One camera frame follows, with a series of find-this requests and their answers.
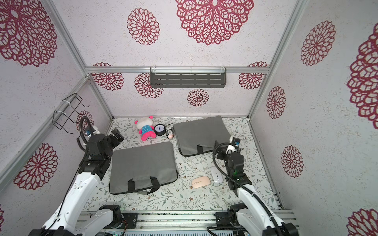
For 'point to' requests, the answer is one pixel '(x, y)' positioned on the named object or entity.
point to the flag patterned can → (170, 131)
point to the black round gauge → (160, 130)
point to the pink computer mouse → (200, 182)
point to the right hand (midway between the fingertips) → (223, 141)
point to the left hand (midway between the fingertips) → (113, 135)
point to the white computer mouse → (217, 176)
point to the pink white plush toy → (145, 127)
